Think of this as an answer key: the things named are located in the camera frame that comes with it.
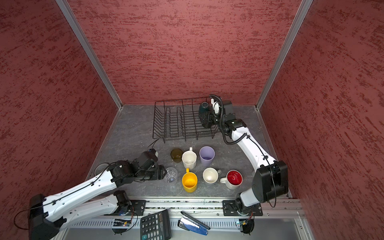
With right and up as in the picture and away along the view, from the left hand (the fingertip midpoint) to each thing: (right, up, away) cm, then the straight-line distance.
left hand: (160, 176), depth 76 cm
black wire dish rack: (+7, +30, +31) cm, 44 cm away
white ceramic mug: (+14, +6, +12) cm, 19 cm away
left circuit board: (-19, -22, -3) cm, 30 cm away
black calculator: (0, -21, -8) cm, 22 cm away
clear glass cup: (+4, -3, +9) cm, 11 cm away
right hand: (+24, +31, +7) cm, 39 cm away
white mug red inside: (+40, -4, +6) cm, 41 cm away
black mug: (+24, +29, -4) cm, 38 cm away
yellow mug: (+15, -6, +7) cm, 18 cm away
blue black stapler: (+16, -20, -6) cm, 26 cm away
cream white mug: (+27, -2, +8) cm, 28 cm away
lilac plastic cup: (+25, +9, +9) cm, 28 cm away
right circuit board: (+44, -22, -4) cm, 50 cm away
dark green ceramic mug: (+25, +36, +30) cm, 53 cm away
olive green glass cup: (+6, +7, +16) cm, 19 cm away
